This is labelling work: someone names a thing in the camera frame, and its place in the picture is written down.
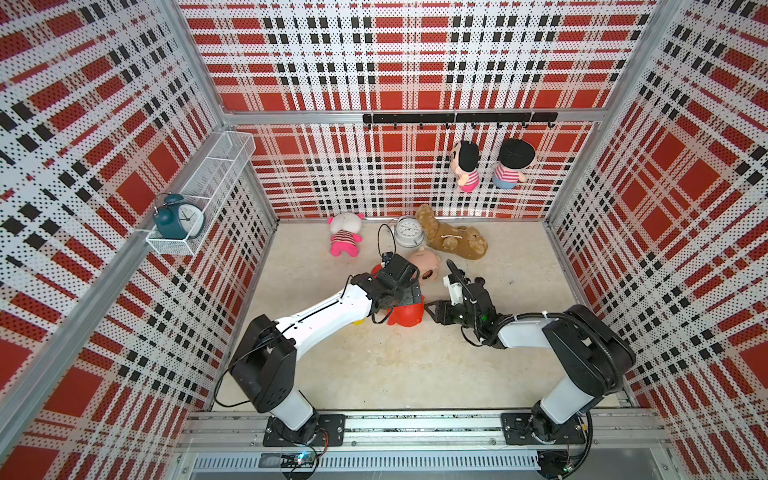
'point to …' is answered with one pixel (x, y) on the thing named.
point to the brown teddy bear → (463, 242)
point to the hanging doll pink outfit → (465, 163)
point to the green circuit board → (298, 460)
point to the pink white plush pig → (345, 236)
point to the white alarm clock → (409, 235)
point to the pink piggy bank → (426, 262)
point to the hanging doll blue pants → (514, 156)
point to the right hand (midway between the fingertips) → (434, 305)
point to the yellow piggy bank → (358, 322)
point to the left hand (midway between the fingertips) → (408, 293)
